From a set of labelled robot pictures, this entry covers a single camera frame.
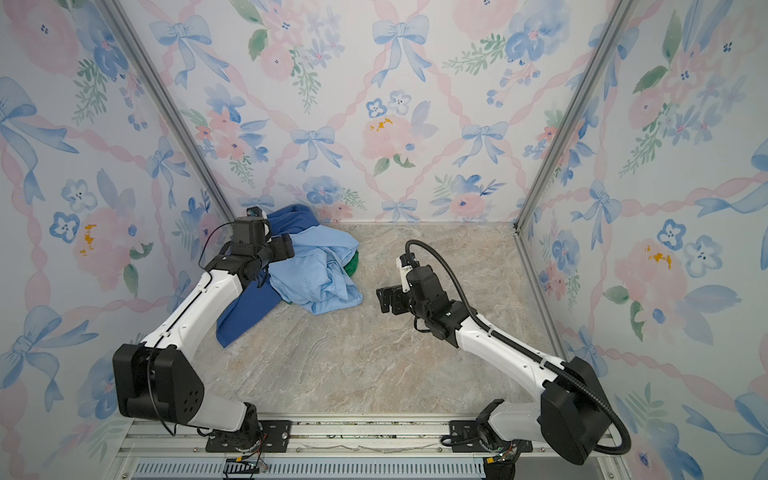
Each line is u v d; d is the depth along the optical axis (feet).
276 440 2.41
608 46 2.40
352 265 3.46
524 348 1.54
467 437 2.40
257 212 2.41
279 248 2.51
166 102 2.75
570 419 1.32
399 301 2.35
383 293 2.35
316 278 2.97
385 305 2.39
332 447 2.41
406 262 2.31
